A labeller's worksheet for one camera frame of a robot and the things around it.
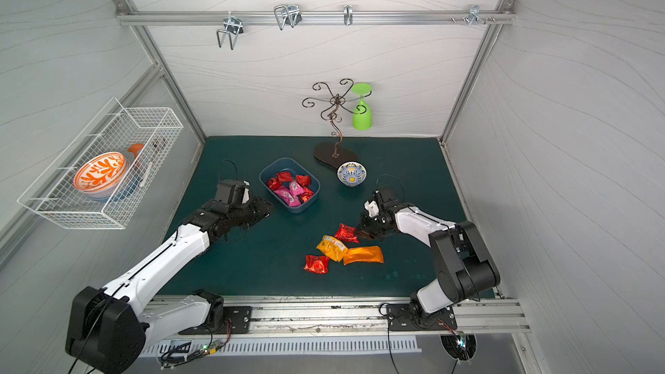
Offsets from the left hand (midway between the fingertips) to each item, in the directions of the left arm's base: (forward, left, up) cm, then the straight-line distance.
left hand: (272, 208), depth 82 cm
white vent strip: (-36, +12, -10) cm, 39 cm away
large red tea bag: (+17, -7, -7) cm, 20 cm away
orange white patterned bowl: (-4, +38, +22) cm, 44 cm away
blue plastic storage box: (+24, -3, -9) cm, 26 cm away
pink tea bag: (+10, -3, -9) cm, 14 cm away
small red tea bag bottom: (-14, -14, -12) cm, 23 cm away
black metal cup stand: (+34, -19, -11) cm, 40 cm away
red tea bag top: (+19, +1, -9) cm, 21 cm away
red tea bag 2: (+16, +4, -8) cm, 18 cm away
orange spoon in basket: (+9, +38, +18) cm, 43 cm away
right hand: (-2, -27, -11) cm, 30 cm away
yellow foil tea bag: (-8, -20, -11) cm, 24 cm away
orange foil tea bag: (-10, -30, -12) cm, 34 cm away
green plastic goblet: (+35, -30, +9) cm, 47 cm away
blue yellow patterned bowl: (+24, -26, -13) cm, 38 cm away
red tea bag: (+11, -9, -9) cm, 17 cm away
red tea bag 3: (-3, -25, -11) cm, 27 cm away
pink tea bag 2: (+12, -5, -7) cm, 15 cm away
